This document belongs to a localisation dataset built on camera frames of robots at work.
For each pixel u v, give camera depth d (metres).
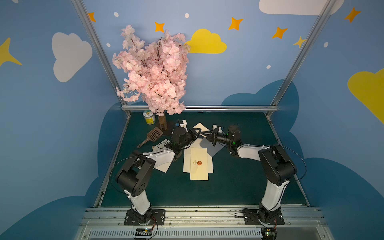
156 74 0.70
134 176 0.47
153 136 1.08
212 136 0.81
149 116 1.09
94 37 0.78
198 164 0.93
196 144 1.04
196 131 0.87
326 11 0.71
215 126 0.91
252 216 0.74
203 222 0.74
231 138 0.76
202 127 0.90
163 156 0.59
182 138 0.72
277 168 0.51
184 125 0.84
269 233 0.73
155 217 0.74
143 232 0.73
